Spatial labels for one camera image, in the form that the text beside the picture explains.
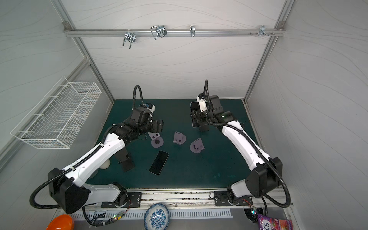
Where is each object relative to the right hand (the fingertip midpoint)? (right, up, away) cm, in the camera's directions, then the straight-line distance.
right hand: (198, 109), depth 80 cm
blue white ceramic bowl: (-21, -53, -11) cm, 58 cm away
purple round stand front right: (0, -23, +8) cm, 24 cm away
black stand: (-42, -32, +3) cm, 53 cm away
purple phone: (-2, +2, -3) cm, 4 cm away
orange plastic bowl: (-66, -54, -13) cm, 86 cm away
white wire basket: (-70, -5, -11) cm, 71 cm away
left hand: (-22, -6, -1) cm, 23 cm away
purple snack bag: (+31, -53, -14) cm, 63 cm away
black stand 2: (+6, -14, +27) cm, 31 cm away
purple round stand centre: (-12, -19, +13) cm, 26 cm away
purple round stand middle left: (-27, -22, +16) cm, 38 cm away
